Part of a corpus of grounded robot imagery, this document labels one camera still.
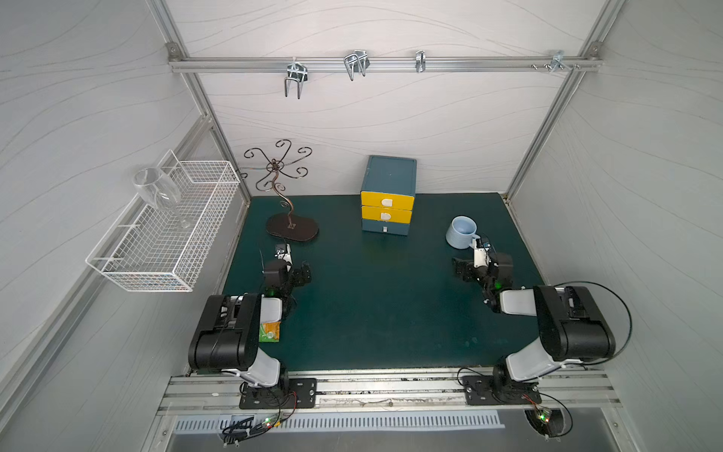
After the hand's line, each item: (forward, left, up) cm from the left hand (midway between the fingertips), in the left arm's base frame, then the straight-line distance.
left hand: (294, 263), depth 95 cm
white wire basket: (-13, +26, +27) cm, 40 cm away
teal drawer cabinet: (+27, -32, +17) cm, 45 cm away
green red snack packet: (-22, +3, -2) cm, 23 cm away
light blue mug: (+12, -59, +2) cm, 60 cm away
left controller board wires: (-45, +3, -1) cm, 45 cm away
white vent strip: (-43, -19, -5) cm, 48 cm away
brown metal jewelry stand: (+17, 0, -3) cm, 17 cm away
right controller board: (-42, -73, -7) cm, 85 cm away
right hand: (+4, -60, +1) cm, 60 cm away
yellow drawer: (+16, -32, +8) cm, 36 cm away
